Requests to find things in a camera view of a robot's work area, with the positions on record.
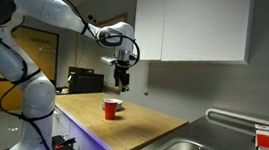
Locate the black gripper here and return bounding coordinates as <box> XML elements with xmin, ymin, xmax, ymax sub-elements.
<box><xmin>113</xmin><ymin>60</ymin><xmax>130</xmax><ymax>92</ymax></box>

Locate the grey bowl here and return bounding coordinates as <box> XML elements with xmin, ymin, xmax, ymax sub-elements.
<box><xmin>100</xmin><ymin>98</ymin><xmax>123</xmax><ymax>111</ymax></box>

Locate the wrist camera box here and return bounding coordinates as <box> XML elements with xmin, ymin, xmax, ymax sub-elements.
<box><xmin>101</xmin><ymin>57</ymin><xmax>116</xmax><ymax>66</ymax></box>

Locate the white wall cabinet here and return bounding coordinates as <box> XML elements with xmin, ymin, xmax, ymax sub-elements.
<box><xmin>135</xmin><ymin>0</ymin><xmax>255</xmax><ymax>64</ymax></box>

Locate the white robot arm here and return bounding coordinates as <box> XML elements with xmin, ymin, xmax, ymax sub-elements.
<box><xmin>0</xmin><ymin>0</ymin><xmax>134</xmax><ymax>150</ymax></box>

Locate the black device with red parts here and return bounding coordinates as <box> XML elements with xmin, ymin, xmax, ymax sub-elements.
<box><xmin>52</xmin><ymin>135</ymin><xmax>75</xmax><ymax>150</ymax></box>

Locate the whiteboard with wooden frame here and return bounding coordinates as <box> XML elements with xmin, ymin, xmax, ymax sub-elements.
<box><xmin>96</xmin><ymin>13</ymin><xmax>128</xmax><ymax>27</ymax></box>

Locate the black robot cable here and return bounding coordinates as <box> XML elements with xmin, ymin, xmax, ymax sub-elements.
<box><xmin>0</xmin><ymin>0</ymin><xmax>146</xmax><ymax>150</ymax></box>

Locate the yellow wooden door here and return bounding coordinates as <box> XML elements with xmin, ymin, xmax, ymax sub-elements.
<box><xmin>0</xmin><ymin>27</ymin><xmax>55</xmax><ymax>119</ymax></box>

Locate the red plastic cup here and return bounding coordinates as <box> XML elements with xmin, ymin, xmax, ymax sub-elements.
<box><xmin>103</xmin><ymin>99</ymin><xmax>118</xmax><ymax>120</ymax></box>

